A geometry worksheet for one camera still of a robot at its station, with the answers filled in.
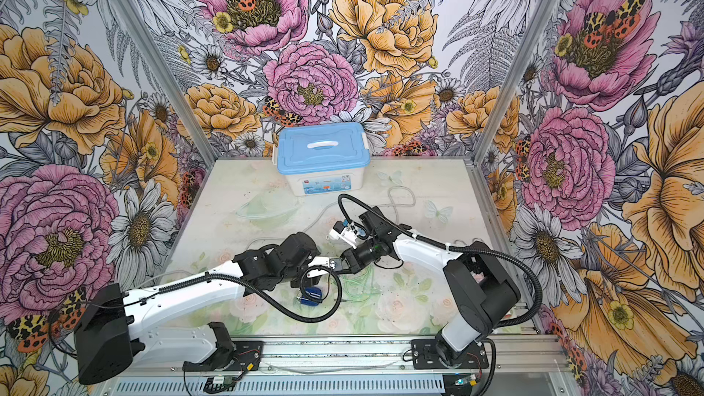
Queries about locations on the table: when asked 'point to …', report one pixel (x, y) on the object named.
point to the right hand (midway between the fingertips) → (336, 277)
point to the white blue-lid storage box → (322, 159)
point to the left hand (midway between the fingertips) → (311, 264)
